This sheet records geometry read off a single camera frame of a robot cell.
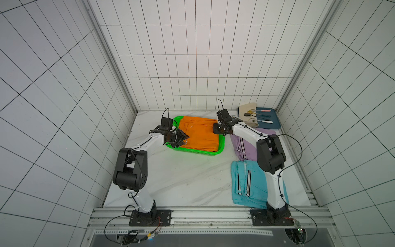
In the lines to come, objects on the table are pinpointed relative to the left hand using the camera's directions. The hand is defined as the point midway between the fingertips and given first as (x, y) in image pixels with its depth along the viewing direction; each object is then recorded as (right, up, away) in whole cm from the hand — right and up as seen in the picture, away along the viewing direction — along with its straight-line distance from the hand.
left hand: (186, 140), depth 92 cm
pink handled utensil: (+60, +20, +29) cm, 70 cm away
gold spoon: (+49, +19, +26) cm, 58 cm away
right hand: (+15, +6, +9) cm, 19 cm away
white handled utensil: (+58, +12, +21) cm, 63 cm away
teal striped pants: (+35, -23, -11) cm, 43 cm away
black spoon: (+46, +17, +26) cm, 56 cm away
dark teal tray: (+66, +14, +23) cm, 71 cm away
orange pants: (+9, +4, +8) cm, 13 cm away
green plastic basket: (+22, -1, +3) cm, 22 cm away
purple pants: (+35, -7, +3) cm, 36 cm away
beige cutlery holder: (+48, +12, +22) cm, 54 cm away
